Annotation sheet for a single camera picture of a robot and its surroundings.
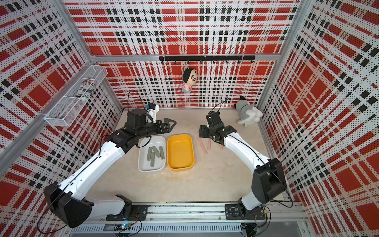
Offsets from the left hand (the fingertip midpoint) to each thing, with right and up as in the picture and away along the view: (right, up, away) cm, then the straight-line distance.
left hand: (172, 123), depth 74 cm
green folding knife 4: (-11, -19, +22) cm, 31 cm away
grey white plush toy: (+50, +6, +29) cm, 58 cm away
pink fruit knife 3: (+23, -10, -13) cm, 28 cm away
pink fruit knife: (+16, -16, +25) cm, 34 cm away
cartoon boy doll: (+8, +28, +17) cm, 34 cm away
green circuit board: (-23, -50, -4) cm, 55 cm away
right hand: (+17, -4, +11) cm, 21 cm away
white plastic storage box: (-21, -26, +17) cm, 37 cm away
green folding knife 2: (-16, -24, +19) cm, 35 cm away
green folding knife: (-19, -20, +21) cm, 35 cm away
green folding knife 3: (-15, -19, +23) cm, 33 cm away
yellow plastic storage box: (+2, -19, +20) cm, 27 cm away
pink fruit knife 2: (+21, -15, +27) cm, 37 cm away
